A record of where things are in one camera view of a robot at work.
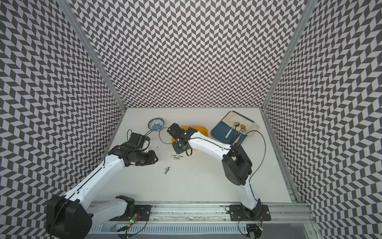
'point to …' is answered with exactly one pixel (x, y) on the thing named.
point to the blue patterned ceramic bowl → (156, 124)
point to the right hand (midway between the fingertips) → (182, 148)
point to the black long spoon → (235, 124)
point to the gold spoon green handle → (242, 126)
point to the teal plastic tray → (221, 129)
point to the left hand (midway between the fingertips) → (155, 161)
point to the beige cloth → (232, 117)
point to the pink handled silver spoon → (243, 130)
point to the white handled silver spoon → (229, 132)
